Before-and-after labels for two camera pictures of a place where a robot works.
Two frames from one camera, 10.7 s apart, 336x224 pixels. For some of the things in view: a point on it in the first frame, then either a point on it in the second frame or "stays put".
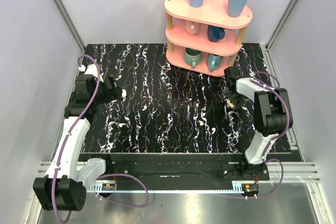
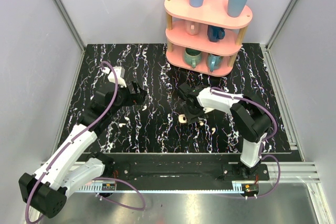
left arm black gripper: (113, 91) to (133, 95)
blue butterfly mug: (214, 62) stays put
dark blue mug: (215, 33) stays put
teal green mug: (192, 57) stays put
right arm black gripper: (240, 103) to (190, 118)
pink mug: (192, 28) stays put
